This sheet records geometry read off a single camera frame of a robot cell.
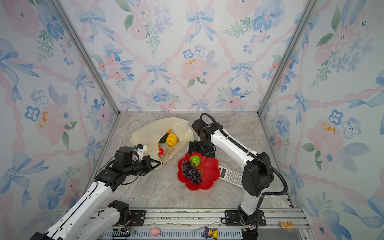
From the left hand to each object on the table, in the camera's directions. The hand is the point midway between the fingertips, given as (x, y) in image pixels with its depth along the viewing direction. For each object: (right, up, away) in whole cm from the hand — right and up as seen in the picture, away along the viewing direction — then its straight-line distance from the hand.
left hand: (161, 161), depth 75 cm
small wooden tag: (+61, -30, -3) cm, 68 cm away
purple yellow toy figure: (+24, -31, -7) cm, 39 cm away
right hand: (+18, +3, +8) cm, 19 cm away
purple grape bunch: (+15, -9, +11) cm, 20 cm away
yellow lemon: (+2, +9, +23) cm, 25 cm away
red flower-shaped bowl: (+26, -7, +16) cm, 31 cm away
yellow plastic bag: (-11, +14, +16) cm, 24 cm away
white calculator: (+38, -11, +11) cm, 41 cm away
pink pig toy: (-1, -31, -5) cm, 32 cm away
